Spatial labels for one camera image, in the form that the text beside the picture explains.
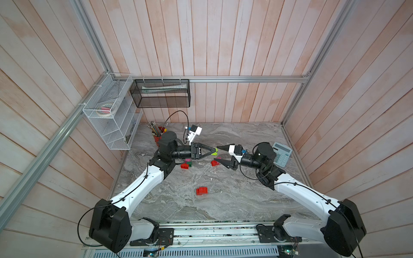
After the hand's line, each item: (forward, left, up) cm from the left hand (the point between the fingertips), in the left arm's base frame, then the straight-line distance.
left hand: (213, 154), depth 65 cm
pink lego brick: (+7, +12, -15) cm, 20 cm away
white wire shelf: (+16, +45, -2) cm, 48 cm away
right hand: (+3, -2, -2) cm, 4 cm away
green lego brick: (+14, +12, -30) cm, 35 cm away
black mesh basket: (+53, +33, -7) cm, 63 cm away
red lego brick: (-4, +4, -29) cm, 30 cm away
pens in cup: (+30, +34, -19) cm, 49 cm away
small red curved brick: (+11, +15, -30) cm, 35 cm away
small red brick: (-4, +7, -30) cm, 31 cm away
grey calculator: (+20, -46, -29) cm, 59 cm away
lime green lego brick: (-1, -1, +2) cm, 2 cm away
